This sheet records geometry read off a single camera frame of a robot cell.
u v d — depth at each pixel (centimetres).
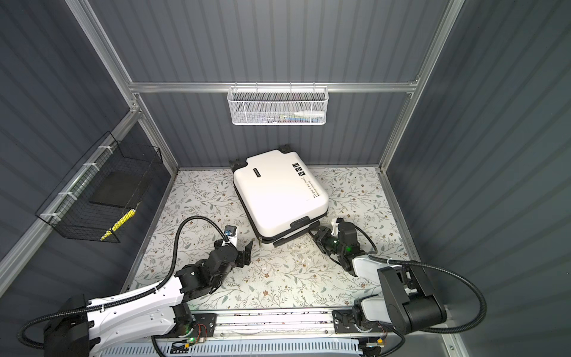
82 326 41
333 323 75
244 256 71
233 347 71
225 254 61
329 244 80
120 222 69
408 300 43
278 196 83
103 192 73
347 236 69
